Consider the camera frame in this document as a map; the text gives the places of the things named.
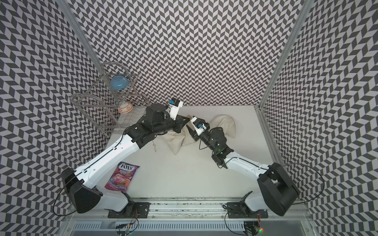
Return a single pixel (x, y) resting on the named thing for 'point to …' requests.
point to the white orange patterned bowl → (125, 107)
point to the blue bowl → (119, 82)
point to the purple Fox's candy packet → (122, 176)
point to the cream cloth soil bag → (176, 139)
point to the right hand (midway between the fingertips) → (190, 121)
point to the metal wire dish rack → (103, 110)
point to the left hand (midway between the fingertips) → (188, 121)
